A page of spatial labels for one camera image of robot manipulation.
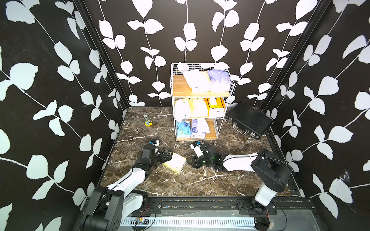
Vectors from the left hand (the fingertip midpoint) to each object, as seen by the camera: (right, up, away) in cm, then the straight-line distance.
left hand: (169, 151), depth 88 cm
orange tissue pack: (+28, +25, -11) cm, 39 cm away
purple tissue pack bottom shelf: (+19, +14, +10) cm, 26 cm away
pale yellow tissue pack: (+9, +26, -9) cm, 29 cm away
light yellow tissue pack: (+5, -7, -2) cm, 9 cm away
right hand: (+11, -5, -2) cm, 12 cm away
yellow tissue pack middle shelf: (+18, +27, -8) cm, 33 cm away
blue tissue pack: (+8, +13, +12) cm, 20 cm away
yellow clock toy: (-19, +17, +19) cm, 32 cm away
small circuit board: (-11, -31, -18) cm, 37 cm away
